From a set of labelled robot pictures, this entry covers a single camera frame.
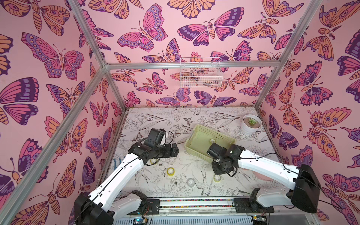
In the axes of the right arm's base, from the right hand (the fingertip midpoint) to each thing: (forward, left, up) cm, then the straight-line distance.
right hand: (215, 172), depth 78 cm
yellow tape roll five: (0, -2, -8) cm, 8 cm away
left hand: (+9, +23, +9) cm, 26 cm away
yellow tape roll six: (+24, -2, -6) cm, 25 cm away
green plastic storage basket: (+27, +6, -7) cm, 29 cm away
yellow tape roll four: (+2, +26, -7) cm, 27 cm away
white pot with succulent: (+33, -28, +2) cm, 43 cm away
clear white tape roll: (-3, +13, -8) cm, 16 cm away
